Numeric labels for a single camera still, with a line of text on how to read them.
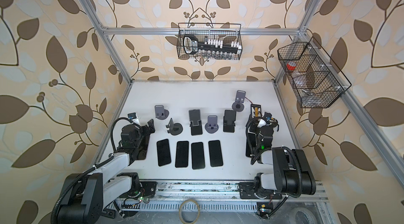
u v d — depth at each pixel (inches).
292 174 18.0
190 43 33.3
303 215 26.8
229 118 36.6
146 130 31.4
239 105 41.4
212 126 36.0
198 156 33.8
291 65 34.1
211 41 32.2
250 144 27.8
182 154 33.9
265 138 26.2
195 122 35.0
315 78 29.7
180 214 26.5
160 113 37.9
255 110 40.1
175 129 36.9
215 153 34.1
